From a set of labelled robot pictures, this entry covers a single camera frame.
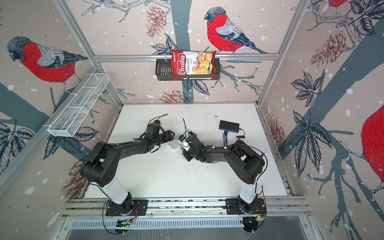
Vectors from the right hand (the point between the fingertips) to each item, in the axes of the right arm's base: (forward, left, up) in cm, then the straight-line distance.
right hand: (183, 152), depth 93 cm
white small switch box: (+5, +6, +3) cm, 8 cm away
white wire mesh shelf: (+2, +54, +32) cm, 63 cm away
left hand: (+9, +8, +7) cm, 14 cm away
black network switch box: (+22, -32, 0) cm, 39 cm away
